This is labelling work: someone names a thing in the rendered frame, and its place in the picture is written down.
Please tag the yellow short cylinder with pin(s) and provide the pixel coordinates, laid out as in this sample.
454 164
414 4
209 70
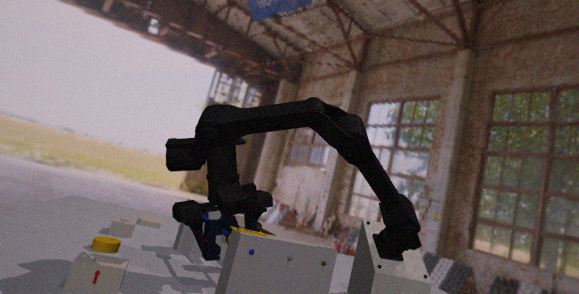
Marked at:
103 244

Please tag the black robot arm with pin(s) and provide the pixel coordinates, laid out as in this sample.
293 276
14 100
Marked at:
220 128

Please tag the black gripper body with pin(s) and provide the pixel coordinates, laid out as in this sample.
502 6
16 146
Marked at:
190 211

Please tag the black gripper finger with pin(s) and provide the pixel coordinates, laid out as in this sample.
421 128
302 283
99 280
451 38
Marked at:
197 230
251 217

